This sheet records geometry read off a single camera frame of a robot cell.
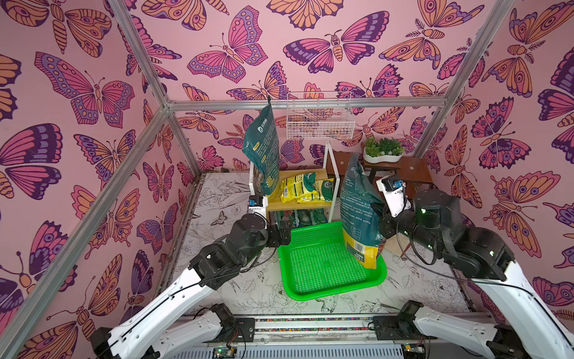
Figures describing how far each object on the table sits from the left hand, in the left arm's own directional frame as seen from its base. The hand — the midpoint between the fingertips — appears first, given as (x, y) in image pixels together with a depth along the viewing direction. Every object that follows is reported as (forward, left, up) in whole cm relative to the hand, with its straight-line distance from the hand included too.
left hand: (282, 220), depth 68 cm
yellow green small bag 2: (+18, -15, -7) cm, 24 cm away
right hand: (-1, -24, +10) cm, 26 cm away
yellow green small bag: (+16, -5, -4) cm, 17 cm away
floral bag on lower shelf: (+13, -5, -18) cm, 23 cm away
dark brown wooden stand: (+35, -57, -13) cm, 68 cm away
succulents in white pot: (+33, -41, 0) cm, 52 cm away
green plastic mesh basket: (-2, -13, -28) cm, 31 cm away
